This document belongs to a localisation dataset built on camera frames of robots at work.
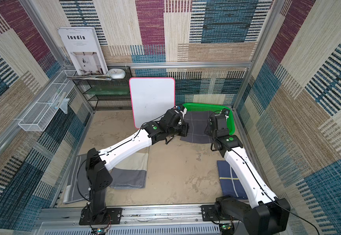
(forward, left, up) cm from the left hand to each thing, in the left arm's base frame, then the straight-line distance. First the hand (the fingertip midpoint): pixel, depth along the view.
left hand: (189, 126), depth 78 cm
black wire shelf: (+26, +46, +1) cm, 53 cm away
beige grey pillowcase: (-15, +33, -25) cm, 44 cm away
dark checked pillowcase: (+5, -6, -2) cm, 8 cm away
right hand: (+1, -13, +1) cm, 13 cm away
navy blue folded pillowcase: (-22, -23, -25) cm, 41 cm away
